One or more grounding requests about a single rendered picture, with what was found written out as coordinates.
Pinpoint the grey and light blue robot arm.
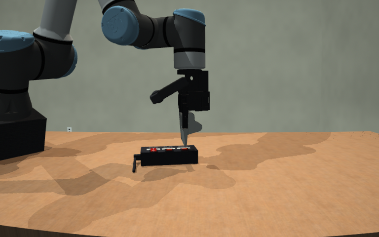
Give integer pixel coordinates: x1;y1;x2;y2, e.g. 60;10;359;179
0;0;206;121

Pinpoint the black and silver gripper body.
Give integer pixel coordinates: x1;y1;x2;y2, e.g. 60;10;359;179
177;69;210;112

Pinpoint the black power strip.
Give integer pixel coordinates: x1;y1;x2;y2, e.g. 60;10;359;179
132;145;198;173

